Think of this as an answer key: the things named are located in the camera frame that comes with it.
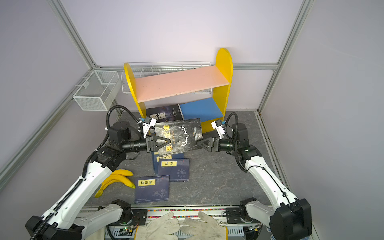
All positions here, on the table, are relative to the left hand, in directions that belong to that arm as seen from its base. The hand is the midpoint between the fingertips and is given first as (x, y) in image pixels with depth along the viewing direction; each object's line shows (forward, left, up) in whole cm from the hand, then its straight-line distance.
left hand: (168, 144), depth 63 cm
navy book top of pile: (+1, -1, -30) cm, 30 cm away
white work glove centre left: (-27, +6, -31) cm, 42 cm away
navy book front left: (-8, +14, -31) cm, 35 cm away
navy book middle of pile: (+9, +13, -29) cm, 33 cm away
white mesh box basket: (+51, +51, -9) cm, 72 cm away
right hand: (+3, -14, -7) cm, 16 cm away
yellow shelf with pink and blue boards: (+34, -22, -16) cm, 44 cm away
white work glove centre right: (-29, -13, -32) cm, 45 cm away
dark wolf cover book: (+30, +6, -12) cm, 33 cm away
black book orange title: (+5, -7, 0) cm, 8 cm away
